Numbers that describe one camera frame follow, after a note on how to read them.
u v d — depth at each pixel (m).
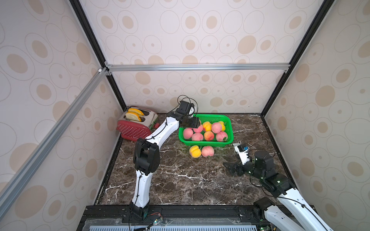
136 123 0.90
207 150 0.90
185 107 0.73
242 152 0.64
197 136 0.98
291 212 0.49
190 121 0.81
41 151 0.51
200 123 0.92
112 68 0.91
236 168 0.66
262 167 0.56
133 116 0.92
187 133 1.00
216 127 0.99
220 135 0.97
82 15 0.70
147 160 0.53
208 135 1.00
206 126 1.03
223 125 1.03
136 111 0.93
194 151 0.92
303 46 0.81
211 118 1.09
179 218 0.73
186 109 0.74
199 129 1.00
